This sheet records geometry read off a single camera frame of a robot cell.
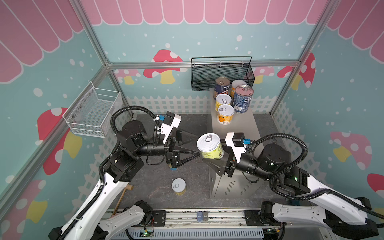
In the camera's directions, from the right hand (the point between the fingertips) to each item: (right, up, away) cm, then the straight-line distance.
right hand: (208, 150), depth 49 cm
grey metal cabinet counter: (+19, -26, +38) cm, 50 cm away
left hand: (-4, 0, -1) cm, 4 cm away
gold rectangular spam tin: (-18, -18, +42) cm, 49 cm away
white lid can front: (-14, -23, +30) cm, 41 cm away
